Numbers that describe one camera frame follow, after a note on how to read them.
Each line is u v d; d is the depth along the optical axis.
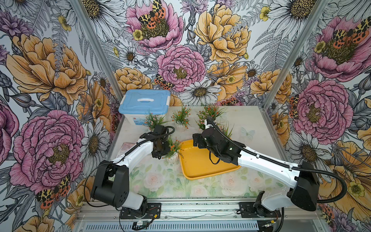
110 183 0.43
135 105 1.00
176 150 0.88
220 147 0.57
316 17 0.75
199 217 0.73
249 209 0.74
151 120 0.96
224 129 0.91
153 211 0.73
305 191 0.39
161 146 0.76
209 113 0.98
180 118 0.99
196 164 0.92
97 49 0.86
